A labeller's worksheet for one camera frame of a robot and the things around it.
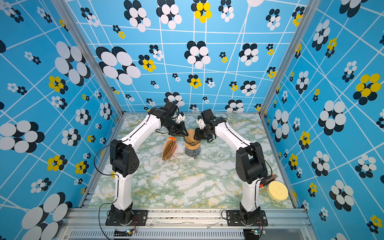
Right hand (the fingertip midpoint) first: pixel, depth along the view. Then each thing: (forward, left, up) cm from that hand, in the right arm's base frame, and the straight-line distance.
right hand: (197, 137), depth 92 cm
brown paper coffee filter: (-3, +5, +2) cm, 6 cm away
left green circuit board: (-48, +37, -14) cm, 62 cm away
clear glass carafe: (-8, +3, -6) cm, 10 cm away
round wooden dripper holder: (-6, +3, -2) cm, 7 cm away
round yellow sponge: (-29, -42, -9) cm, 52 cm away
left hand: (-1, +5, +5) cm, 8 cm away
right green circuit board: (-47, -26, -13) cm, 55 cm away
